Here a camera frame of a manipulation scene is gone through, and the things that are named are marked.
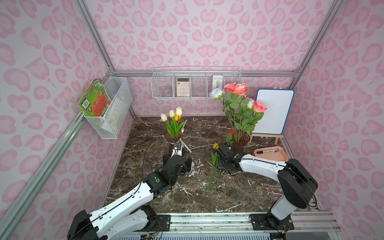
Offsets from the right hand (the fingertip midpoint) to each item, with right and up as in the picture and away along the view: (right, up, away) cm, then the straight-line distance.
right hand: (220, 162), depth 91 cm
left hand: (-22, +7, -13) cm, 26 cm away
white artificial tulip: (-27, +22, -12) cm, 37 cm away
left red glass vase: (-31, +15, -6) cm, 35 cm away
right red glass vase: (+10, +14, -7) cm, 18 cm away
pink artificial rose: (+3, +33, -15) cm, 36 cm away
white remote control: (-2, +49, +1) cm, 49 cm away
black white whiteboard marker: (+28, +5, +7) cm, 29 cm away
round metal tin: (-33, +42, +2) cm, 54 cm away
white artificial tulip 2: (-23, +29, -16) cm, 41 cm away
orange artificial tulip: (-25, +26, -12) cm, 38 cm away
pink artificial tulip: (-32, +26, -11) cm, 43 cm away
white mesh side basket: (-61, +22, -9) cm, 66 cm away
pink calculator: (-23, +46, +2) cm, 52 cm away
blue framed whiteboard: (+32, +35, -3) cm, 47 cm away
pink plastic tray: (+36, +4, +7) cm, 37 cm away
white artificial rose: (+13, +34, -14) cm, 39 cm away
